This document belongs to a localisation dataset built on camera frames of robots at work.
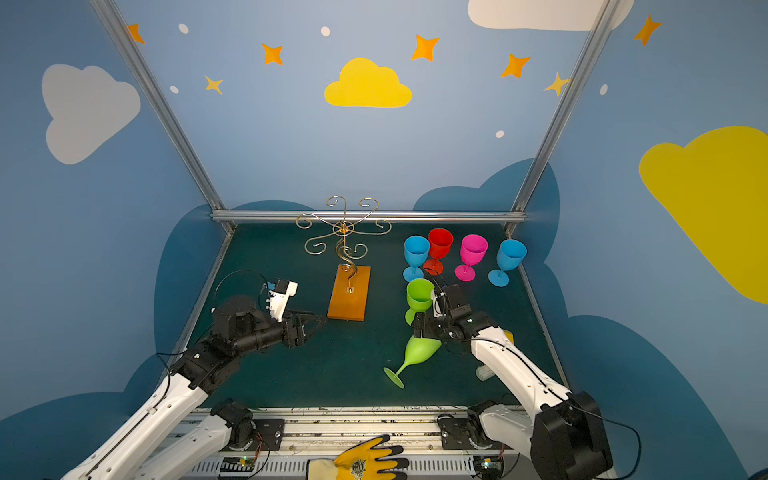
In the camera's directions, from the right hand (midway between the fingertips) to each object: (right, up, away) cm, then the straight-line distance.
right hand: (427, 323), depth 85 cm
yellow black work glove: (-17, -29, -16) cm, 37 cm away
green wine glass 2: (-3, +8, -3) cm, 9 cm away
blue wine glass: (+28, +20, +8) cm, 35 cm away
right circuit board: (+14, -33, -12) cm, 38 cm away
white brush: (+16, -14, -1) cm, 21 cm away
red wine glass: (+6, +24, +11) cm, 27 cm away
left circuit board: (-49, -32, -12) cm, 60 cm away
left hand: (-28, +5, -14) cm, 32 cm away
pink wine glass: (+17, +22, +12) cm, 30 cm away
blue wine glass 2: (-2, +22, +13) cm, 25 cm away
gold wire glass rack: (-23, +22, -1) cm, 32 cm away
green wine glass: (-3, -7, -2) cm, 8 cm away
